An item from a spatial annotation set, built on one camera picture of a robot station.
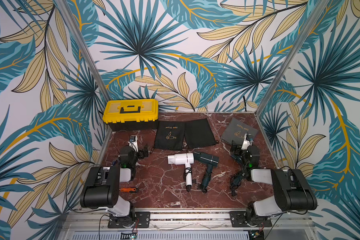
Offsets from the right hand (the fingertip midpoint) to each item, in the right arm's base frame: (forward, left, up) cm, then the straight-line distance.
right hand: (242, 141), depth 92 cm
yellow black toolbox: (+18, +69, +6) cm, 72 cm away
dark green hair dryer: (-22, +8, -8) cm, 25 cm away
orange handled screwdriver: (-24, +67, -8) cm, 72 cm away
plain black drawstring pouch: (+14, +24, -9) cm, 29 cm away
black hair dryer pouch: (+13, +45, -9) cm, 48 cm away
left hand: (+1, +63, -3) cm, 63 cm away
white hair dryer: (-9, +34, -4) cm, 36 cm away
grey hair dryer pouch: (+17, -4, -10) cm, 20 cm away
